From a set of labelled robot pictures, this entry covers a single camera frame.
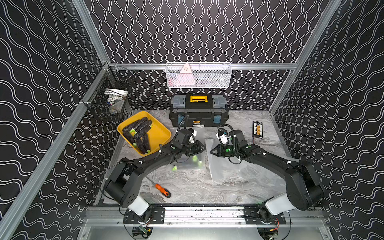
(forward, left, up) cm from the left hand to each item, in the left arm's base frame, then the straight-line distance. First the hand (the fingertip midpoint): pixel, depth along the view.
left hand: (206, 145), depth 83 cm
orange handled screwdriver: (-22, +21, -13) cm, 33 cm away
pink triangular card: (+35, +14, +20) cm, 43 cm away
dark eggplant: (-4, +2, -13) cm, 14 cm away
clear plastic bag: (-5, -12, -17) cm, 21 cm away
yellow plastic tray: (+15, +33, -13) cm, 38 cm away
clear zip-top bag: (-3, +4, -12) cm, 13 cm away
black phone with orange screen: (+24, -38, -13) cm, 46 cm away
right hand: (-1, -3, -5) cm, 6 cm away
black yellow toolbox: (+28, +2, 0) cm, 28 cm away
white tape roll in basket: (+16, +52, +19) cm, 57 cm away
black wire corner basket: (+36, +61, +17) cm, 73 cm away
